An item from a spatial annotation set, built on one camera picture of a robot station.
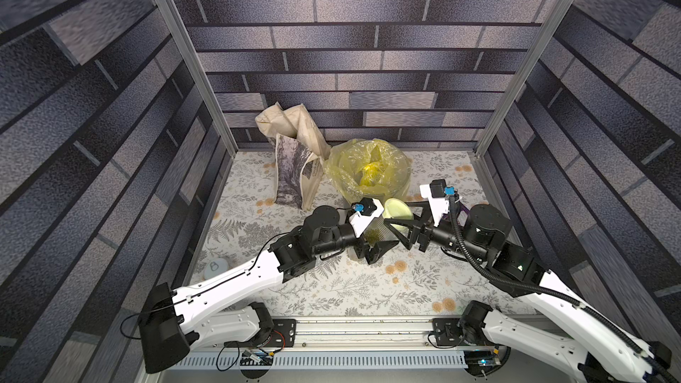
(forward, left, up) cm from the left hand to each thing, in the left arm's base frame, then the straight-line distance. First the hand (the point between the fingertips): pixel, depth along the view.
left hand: (388, 225), depth 63 cm
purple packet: (+23, -35, -27) cm, 50 cm away
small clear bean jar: (-7, +9, -1) cm, 11 cm away
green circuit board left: (-25, +36, -30) cm, 53 cm away
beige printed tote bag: (+29, +26, -5) cm, 39 cm away
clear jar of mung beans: (-1, +2, -1) cm, 3 cm away
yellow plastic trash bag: (+28, +3, -11) cm, 31 cm away
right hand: (+1, 0, +5) cm, 5 cm away
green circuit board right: (-25, -27, -30) cm, 47 cm away
